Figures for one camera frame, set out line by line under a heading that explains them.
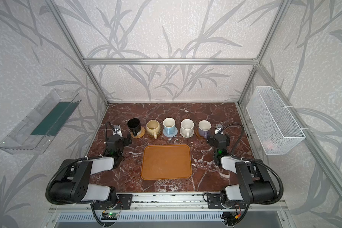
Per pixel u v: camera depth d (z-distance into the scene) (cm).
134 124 92
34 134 63
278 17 74
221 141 69
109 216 71
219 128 79
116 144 70
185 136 97
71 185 43
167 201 76
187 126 100
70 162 46
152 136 96
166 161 89
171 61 94
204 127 101
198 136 99
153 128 100
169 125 95
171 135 99
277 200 42
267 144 73
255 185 43
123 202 73
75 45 85
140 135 99
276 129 61
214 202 72
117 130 79
